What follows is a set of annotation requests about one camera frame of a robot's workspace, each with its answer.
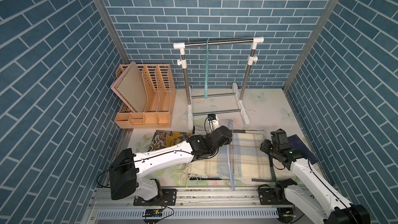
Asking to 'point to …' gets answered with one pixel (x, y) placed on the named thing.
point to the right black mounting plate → (268, 195)
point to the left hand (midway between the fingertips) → (232, 134)
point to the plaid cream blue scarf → (246, 157)
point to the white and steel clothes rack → (202, 104)
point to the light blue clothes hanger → (230, 123)
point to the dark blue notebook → (296, 143)
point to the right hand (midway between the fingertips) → (265, 145)
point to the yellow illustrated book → (164, 138)
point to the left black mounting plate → (168, 197)
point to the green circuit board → (154, 212)
